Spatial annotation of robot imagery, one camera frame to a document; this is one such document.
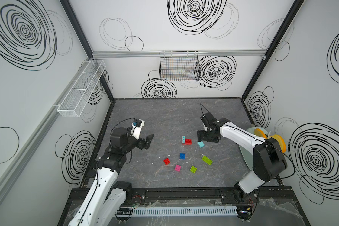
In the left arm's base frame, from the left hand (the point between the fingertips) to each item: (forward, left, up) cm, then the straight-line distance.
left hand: (145, 131), depth 75 cm
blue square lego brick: (-4, -22, -22) cm, 31 cm away
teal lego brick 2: (+4, -34, -20) cm, 40 cm away
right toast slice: (-5, -70, +2) cm, 70 cm away
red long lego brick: (+5, -25, -20) cm, 33 cm away
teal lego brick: (+4, -22, -16) cm, 27 cm away
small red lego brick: (-8, -12, -20) cm, 25 cm away
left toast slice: (+1, -61, +1) cm, 61 cm away
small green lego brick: (-12, -28, -20) cm, 37 cm away
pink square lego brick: (-12, -19, -20) cm, 30 cm away
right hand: (+4, -35, -14) cm, 38 cm away
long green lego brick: (-6, -37, -21) cm, 43 cm away
